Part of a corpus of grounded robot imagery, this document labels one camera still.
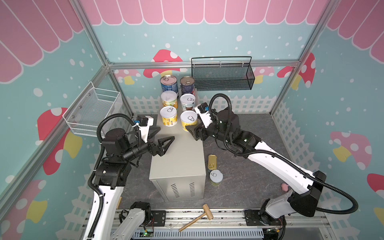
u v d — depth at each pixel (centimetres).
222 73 94
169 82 72
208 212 76
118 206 78
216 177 83
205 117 55
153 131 62
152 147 53
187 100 71
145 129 52
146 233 73
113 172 43
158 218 74
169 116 65
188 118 63
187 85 71
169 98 68
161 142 52
